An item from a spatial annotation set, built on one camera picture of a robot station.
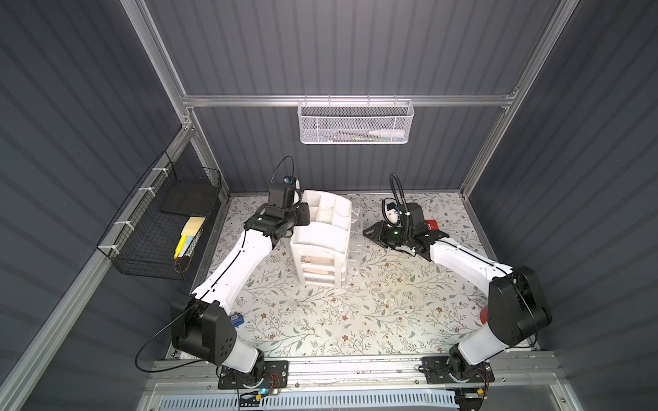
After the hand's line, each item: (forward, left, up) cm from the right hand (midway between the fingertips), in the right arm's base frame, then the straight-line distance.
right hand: (367, 233), depth 85 cm
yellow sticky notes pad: (-4, +53, +9) cm, 54 cm away
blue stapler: (-24, +42, -14) cm, 51 cm away
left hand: (+3, +19, +8) cm, 21 cm away
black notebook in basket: (+8, +59, +9) cm, 60 cm away
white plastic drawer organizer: (-10, +15, +6) cm, 19 cm away
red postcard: (+18, -31, -18) cm, 40 cm away
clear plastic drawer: (-1, +4, -1) cm, 4 cm away
